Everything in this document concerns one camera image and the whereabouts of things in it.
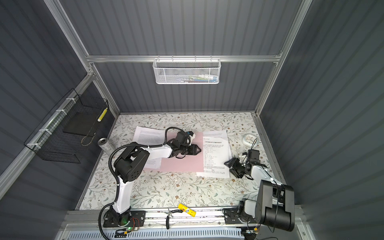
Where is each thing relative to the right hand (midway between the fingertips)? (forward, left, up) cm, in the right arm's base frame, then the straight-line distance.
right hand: (229, 167), depth 89 cm
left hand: (+12, +18, 0) cm, 21 cm away
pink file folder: (+3, +24, 0) cm, 24 cm away
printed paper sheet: (+21, +52, +3) cm, 56 cm away
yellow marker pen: (-23, +25, +1) cm, 34 cm away
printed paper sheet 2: (+11, +7, -2) cm, 13 cm away
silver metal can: (+8, +73, +12) cm, 75 cm away
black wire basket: (+5, +83, +29) cm, 88 cm away
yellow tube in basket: (+18, +72, +27) cm, 79 cm away
